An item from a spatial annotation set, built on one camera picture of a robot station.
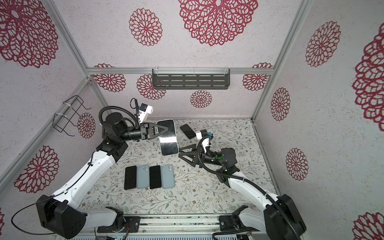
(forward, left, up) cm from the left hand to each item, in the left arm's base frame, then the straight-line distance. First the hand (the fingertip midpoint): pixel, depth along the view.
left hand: (167, 132), depth 61 cm
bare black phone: (-2, +12, -39) cm, 41 cm away
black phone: (-3, +27, -39) cm, 48 cm away
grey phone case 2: (-2, +5, -39) cm, 39 cm away
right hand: (-8, -6, -4) cm, 11 cm away
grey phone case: (-2, +19, -39) cm, 44 cm away
